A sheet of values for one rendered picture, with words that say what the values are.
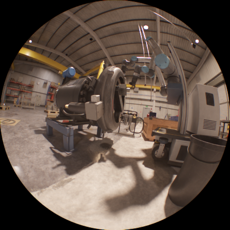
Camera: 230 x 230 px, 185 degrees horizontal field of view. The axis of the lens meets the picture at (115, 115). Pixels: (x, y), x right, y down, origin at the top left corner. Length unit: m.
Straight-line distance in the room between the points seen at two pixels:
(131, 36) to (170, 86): 8.40
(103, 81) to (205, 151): 0.68
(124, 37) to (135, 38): 1.10
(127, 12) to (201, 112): 7.99
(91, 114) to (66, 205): 0.54
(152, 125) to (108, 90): 1.18
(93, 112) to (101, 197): 0.49
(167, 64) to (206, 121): 0.64
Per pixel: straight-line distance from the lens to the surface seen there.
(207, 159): 0.37
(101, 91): 0.49
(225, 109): 8.73
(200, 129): 0.83
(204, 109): 0.86
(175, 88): 0.75
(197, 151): 0.39
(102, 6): 8.14
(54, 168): 0.61
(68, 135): 0.70
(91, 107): 0.42
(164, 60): 0.73
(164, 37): 9.24
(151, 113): 1.67
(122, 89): 0.69
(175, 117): 1.90
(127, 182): 0.54
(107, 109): 0.51
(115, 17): 8.27
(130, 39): 9.08
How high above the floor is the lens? 0.42
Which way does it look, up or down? level
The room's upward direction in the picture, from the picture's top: 8 degrees clockwise
